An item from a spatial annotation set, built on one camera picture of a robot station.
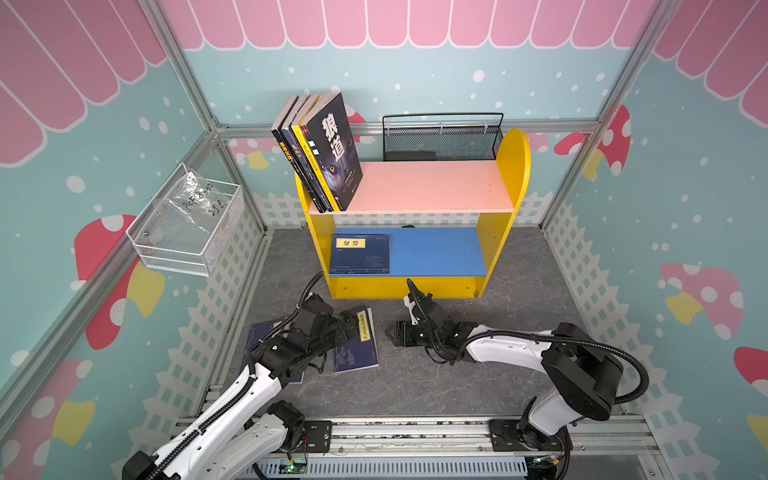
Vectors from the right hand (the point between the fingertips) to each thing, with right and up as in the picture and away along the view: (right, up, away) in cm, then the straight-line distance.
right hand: (391, 331), depth 85 cm
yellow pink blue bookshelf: (+12, +33, +40) cm, 53 cm away
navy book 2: (-9, -6, +4) cm, 12 cm away
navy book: (-10, +22, +7) cm, 25 cm away
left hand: (-12, +1, -6) cm, 13 cm away
